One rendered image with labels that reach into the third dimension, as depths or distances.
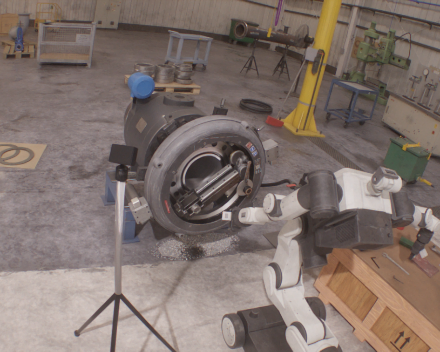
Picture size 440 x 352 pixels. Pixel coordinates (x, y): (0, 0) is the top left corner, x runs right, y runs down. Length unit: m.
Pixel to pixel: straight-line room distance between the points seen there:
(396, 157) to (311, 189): 3.78
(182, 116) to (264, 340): 1.36
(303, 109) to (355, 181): 4.30
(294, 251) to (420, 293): 0.83
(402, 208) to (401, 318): 0.78
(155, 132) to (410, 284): 1.76
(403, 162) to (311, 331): 3.52
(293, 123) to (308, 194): 4.51
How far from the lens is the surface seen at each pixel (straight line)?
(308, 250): 1.54
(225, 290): 2.21
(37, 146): 3.79
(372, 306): 2.15
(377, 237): 1.30
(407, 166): 4.84
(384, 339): 2.18
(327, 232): 1.36
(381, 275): 2.03
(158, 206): 1.91
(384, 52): 12.76
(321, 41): 5.41
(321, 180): 1.18
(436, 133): 7.41
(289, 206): 1.30
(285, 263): 1.73
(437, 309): 2.06
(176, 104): 2.29
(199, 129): 1.81
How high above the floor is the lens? 1.54
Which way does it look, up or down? 28 degrees down
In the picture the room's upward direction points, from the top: 13 degrees clockwise
